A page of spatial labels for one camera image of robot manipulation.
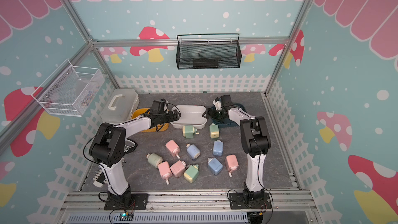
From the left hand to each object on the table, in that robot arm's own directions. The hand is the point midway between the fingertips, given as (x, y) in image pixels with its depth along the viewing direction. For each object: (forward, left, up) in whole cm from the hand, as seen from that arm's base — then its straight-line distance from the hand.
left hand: (175, 117), depth 99 cm
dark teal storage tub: (-10, -32, +10) cm, 35 cm away
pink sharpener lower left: (-33, 0, +1) cm, 33 cm away
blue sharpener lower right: (-31, -25, +1) cm, 40 cm away
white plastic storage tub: (+6, -9, -5) cm, 13 cm away
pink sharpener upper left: (-21, -2, +1) cm, 21 cm away
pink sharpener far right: (-29, -34, +1) cm, 45 cm away
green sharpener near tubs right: (-10, -25, +1) cm, 27 cm away
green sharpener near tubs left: (-10, -10, +1) cm, 14 cm away
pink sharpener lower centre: (-32, -6, +1) cm, 33 cm away
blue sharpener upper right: (-21, -27, +1) cm, 34 cm away
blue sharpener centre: (-23, -13, +2) cm, 27 cm away
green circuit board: (-52, +18, -8) cm, 56 cm away
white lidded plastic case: (+5, +35, +4) cm, 36 cm away
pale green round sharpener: (-28, +7, +2) cm, 29 cm away
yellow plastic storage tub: (-14, +6, +9) cm, 18 cm away
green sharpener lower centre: (-35, -13, +2) cm, 37 cm away
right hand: (+2, -22, 0) cm, 22 cm away
